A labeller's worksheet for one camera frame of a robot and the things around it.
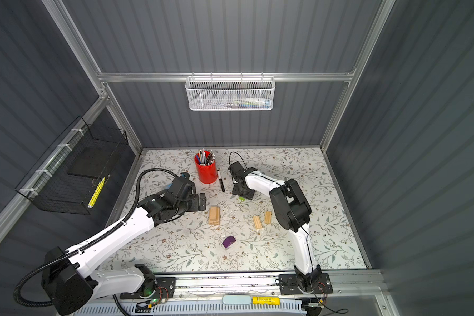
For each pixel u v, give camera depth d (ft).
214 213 2.87
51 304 1.37
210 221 2.90
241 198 3.21
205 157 3.26
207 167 3.14
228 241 2.77
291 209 1.83
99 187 2.28
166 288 2.39
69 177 2.36
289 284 2.38
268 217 2.99
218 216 2.95
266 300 2.28
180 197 1.97
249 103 3.00
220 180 3.45
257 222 2.92
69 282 1.23
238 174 2.65
